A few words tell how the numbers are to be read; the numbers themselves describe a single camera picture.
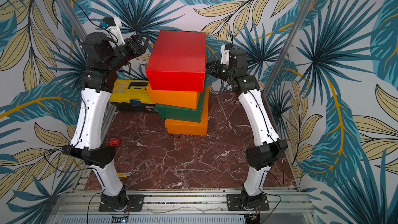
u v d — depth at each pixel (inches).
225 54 25.2
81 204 29.4
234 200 28.8
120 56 20.4
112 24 20.1
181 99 30.2
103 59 18.1
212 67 24.3
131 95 36.5
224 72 23.8
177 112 32.4
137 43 21.1
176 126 35.6
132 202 28.7
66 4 29.4
